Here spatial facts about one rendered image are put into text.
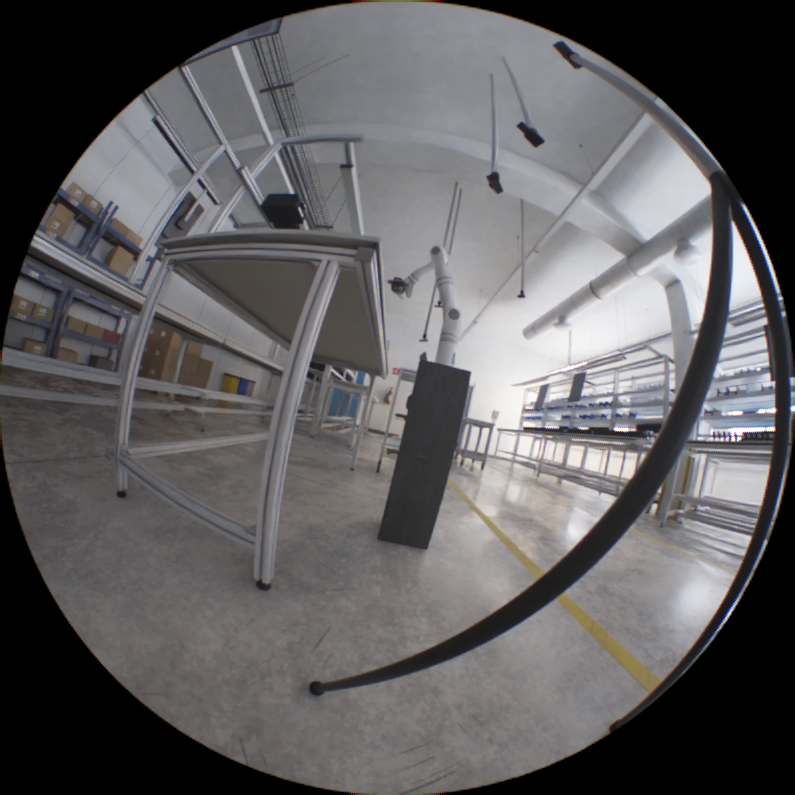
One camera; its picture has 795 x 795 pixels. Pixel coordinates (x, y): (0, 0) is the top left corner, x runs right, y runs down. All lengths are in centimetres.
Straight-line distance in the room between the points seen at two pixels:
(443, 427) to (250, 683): 109
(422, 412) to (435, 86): 322
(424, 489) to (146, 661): 113
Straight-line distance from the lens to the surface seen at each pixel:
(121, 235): 435
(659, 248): 397
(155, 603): 78
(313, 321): 63
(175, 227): 269
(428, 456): 112
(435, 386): 113
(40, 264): 234
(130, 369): 109
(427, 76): 335
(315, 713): 61
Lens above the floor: 57
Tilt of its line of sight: 5 degrees up
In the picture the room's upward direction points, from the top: 13 degrees clockwise
